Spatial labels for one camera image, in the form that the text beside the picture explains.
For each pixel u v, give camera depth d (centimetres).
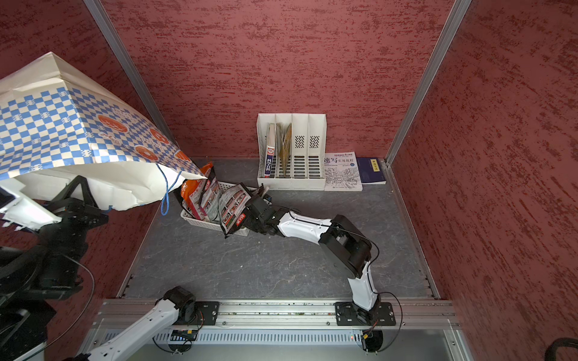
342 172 114
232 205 86
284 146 97
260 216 68
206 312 74
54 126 37
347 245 51
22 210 34
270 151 94
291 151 104
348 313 74
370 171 117
